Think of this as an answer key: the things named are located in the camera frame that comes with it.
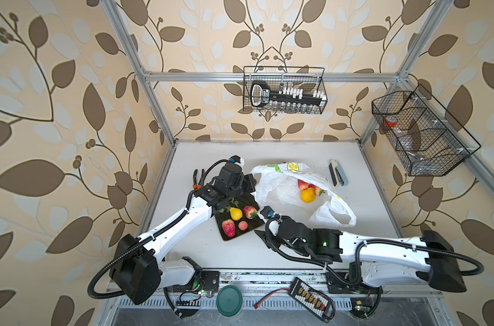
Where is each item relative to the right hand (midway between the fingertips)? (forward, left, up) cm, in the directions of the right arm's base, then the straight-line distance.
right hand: (260, 227), depth 71 cm
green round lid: (-21, +11, -6) cm, 24 cm away
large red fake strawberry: (+5, +13, -13) cm, 19 cm away
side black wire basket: (+23, -62, +18) cm, 69 cm away
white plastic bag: (+25, -19, -16) cm, 36 cm away
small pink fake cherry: (+6, +7, -13) cm, 16 cm away
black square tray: (+19, +8, -16) cm, 26 cm away
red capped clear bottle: (+41, -59, +13) cm, 73 cm away
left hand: (+17, 0, +5) cm, 18 cm away
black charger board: (-21, -17, -15) cm, 31 cm away
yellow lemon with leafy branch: (+11, +10, -12) cm, 19 cm away
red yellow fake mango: (+25, -22, -12) cm, 35 cm away
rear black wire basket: (+60, -28, +19) cm, 69 cm away
